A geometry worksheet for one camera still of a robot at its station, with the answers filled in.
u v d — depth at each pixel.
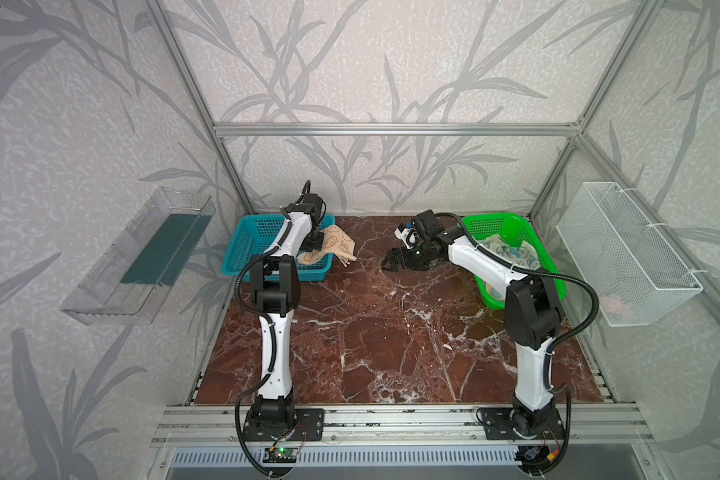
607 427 0.75
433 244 0.69
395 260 0.82
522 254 1.04
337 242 0.99
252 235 1.08
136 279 0.64
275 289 0.63
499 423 0.73
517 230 1.08
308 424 0.74
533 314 0.52
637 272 0.61
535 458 0.75
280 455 0.71
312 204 0.83
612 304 0.72
